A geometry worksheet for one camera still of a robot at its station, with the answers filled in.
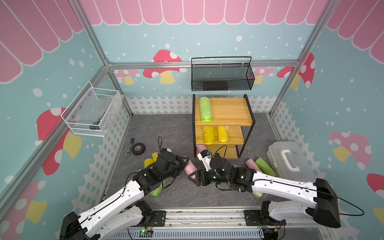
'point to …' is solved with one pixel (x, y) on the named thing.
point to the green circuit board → (144, 233)
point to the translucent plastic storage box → (288, 161)
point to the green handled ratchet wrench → (127, 153)
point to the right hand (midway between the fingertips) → (192, 177)
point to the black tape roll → (138, 148)
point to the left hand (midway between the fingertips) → (190, 162)
